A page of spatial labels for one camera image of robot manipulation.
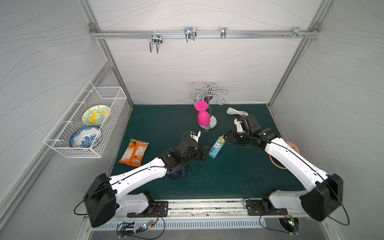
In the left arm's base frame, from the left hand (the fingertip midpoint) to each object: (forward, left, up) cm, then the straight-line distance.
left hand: (202, 147), depth 77 cm
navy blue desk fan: (-12, +13, -10) cm, 20 cm away
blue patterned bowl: (-5, +51, +16) cm, 53 cm away
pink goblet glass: (+21, -1, +1) cm, 21 cm away
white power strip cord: (+40, -25, -15) cm, 49 cm away
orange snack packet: (+3, +42, -14) cm, 44 cm away
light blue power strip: (+7, -10, -14) cm, 19 cm away
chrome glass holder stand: (+29, -2, +11) cm, 31 cm away
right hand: (+6, -14, +1) cm, 15 cm away
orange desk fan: (+3, -52, -4) cm, 52 cm away
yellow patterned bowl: (+7, +52, +17) cm, 55 cm away
